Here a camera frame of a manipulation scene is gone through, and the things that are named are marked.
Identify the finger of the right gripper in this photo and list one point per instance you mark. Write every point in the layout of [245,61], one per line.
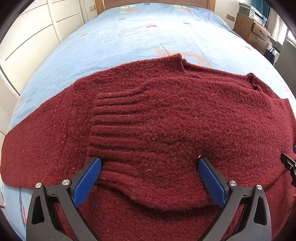
[289,164]

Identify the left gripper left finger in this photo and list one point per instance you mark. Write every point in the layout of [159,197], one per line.
[43,222]

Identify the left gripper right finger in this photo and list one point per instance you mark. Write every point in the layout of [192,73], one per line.
[254,222]

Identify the dark red knitted sweater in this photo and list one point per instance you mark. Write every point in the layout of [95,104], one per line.
[149,122]

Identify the grey office chair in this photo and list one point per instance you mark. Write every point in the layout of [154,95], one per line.
[285,63]

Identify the wooden drawer nightstand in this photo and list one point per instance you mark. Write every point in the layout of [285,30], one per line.
[252,32]

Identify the blue cartoon dinosaur bedsheet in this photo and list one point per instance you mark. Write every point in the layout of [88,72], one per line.
[148,31]

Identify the white wardrobe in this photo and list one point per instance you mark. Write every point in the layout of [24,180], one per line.
[36,60]

